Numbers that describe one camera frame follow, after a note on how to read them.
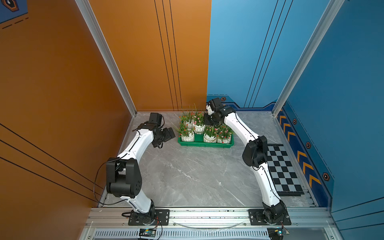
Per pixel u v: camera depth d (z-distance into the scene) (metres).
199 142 0.99
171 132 0.82
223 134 0.91
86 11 0.71
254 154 0.62
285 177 0.83
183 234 0.70
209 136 0.96
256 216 0.72
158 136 0.67
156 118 0.71
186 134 1.00
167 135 0.81
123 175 0.46
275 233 0.71
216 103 0.79
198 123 0.91
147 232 0.71
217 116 0.72
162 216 0.74
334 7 0.69
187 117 0.99
